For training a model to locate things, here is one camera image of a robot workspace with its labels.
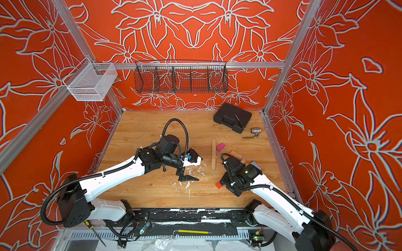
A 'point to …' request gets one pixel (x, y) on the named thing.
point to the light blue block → (256, 165)
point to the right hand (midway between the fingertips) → (222, 184)
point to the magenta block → (220, 146)
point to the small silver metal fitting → (256, 130)
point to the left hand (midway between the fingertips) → (200, 165)
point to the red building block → (218, 185)
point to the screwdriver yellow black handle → (91, 227)
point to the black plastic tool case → (232, 117)
